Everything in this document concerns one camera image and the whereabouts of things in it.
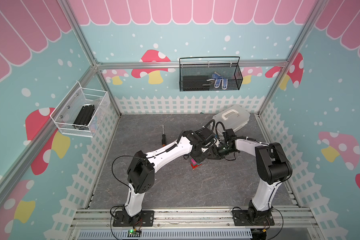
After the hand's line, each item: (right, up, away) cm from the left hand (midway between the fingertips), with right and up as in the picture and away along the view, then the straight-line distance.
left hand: (196, 158), depth 83 cm
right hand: (+6, -1, +7) cm, 10 cm away
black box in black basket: (0, +45, +8) cm, 45 cm away
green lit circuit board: (-32, -35, -10) cm, 49 cm away
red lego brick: (-1, -7, +8) cm, 11 cm away
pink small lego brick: (-2, 0, -7) cm, 8 cm away
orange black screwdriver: (-22, +8, +22) cm, 32 cm away
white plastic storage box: (+27, +25, +20) cm, 42 cm away
